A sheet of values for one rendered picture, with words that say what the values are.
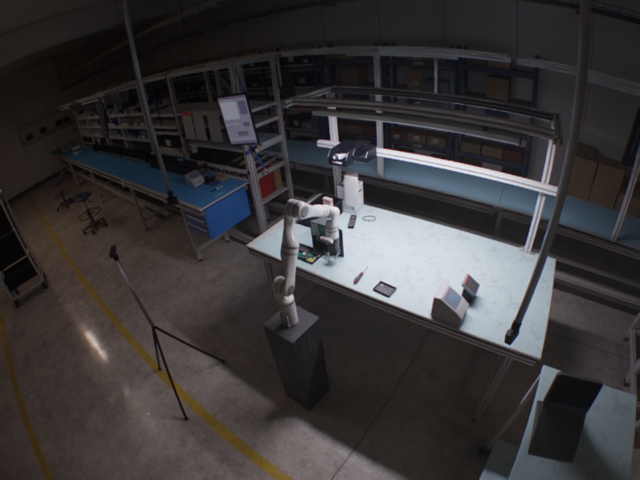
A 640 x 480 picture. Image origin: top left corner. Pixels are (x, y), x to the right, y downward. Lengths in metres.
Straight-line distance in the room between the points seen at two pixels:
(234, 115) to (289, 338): 1.96
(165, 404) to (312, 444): 1.26
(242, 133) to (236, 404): 2.30
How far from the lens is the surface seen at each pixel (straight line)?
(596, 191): 4.85
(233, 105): 3.00
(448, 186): 3.29
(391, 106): 1.81
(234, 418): 2.71
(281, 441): 2.54
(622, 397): 1.79
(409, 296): 1.90
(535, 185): 2.14
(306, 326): 1.96
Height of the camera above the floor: 2.32
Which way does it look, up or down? 34 degrees down
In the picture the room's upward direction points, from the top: 7 degrees counter-clockwise
